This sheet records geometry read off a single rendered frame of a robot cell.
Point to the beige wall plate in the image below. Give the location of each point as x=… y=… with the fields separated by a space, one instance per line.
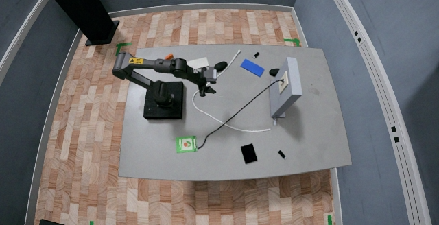
x=282 y=86

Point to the blue flat rectangular slab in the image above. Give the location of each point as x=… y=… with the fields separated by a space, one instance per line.
x=252 y=67

